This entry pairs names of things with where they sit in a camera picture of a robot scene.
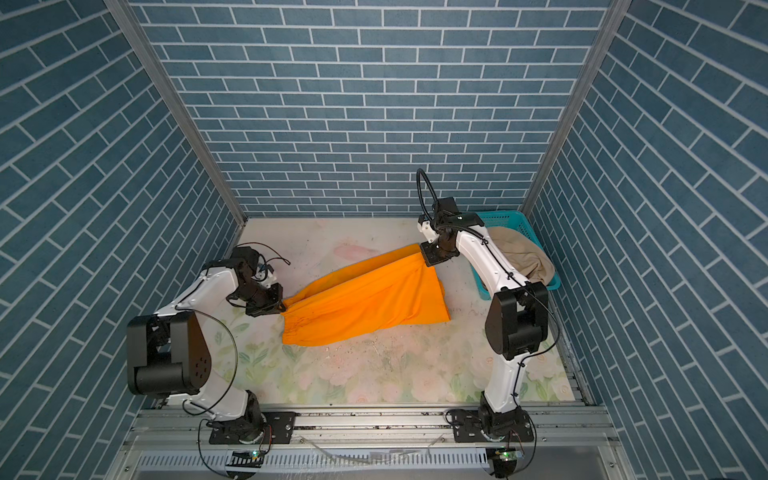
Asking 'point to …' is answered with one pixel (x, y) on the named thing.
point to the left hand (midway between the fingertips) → (284, 306)
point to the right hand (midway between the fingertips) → (428, 253)
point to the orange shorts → (390, 292)
